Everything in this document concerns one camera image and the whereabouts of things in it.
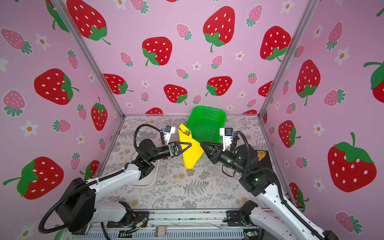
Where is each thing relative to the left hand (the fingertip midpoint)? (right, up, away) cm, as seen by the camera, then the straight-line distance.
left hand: (190, 147), depth 66 cm
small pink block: (-14, -40, +2) cm, 42 cm away
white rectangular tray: (-24, -21, +16) cm, 35 cm away
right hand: (+4, +2, -6) cm, 7 cm away
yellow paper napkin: (+1, -3, +1) cm, 3 cm away
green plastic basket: (+9, +13, +50) cm, 52 cm away
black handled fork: (-2, +6, +1) cm, 7 cm away
